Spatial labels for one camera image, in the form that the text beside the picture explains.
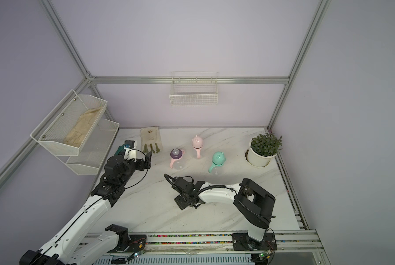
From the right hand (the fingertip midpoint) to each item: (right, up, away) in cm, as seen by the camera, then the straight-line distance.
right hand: (185, 199), depth 86 cm
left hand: (-21, +25, -8) cm, 34 cm away
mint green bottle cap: (+18, +22, -3) cm, 28 cm away
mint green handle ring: (+15, +18, +1) cm, 23 cm away
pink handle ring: (-7, +21, +3) cm, 23 cm away
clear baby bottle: (-5, +17, +11) cm, 21 cm away
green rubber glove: (-46, +27, +21) cm, 57 cm away
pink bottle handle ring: (+7, +26, +8) cm, 28 cm away
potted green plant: (+42, +27, +3) cm, 51 cm away
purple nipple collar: (-5, +24, +2) cm, 25 cm away
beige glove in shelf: (-50, +33, -11) cm, 61 cm away
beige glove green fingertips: (-27, +33, +28) cm, 51 cm away
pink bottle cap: (+6, +31, +4) cm, 32 cm away
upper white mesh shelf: (-58, +36, -8) cm, 69 cm away
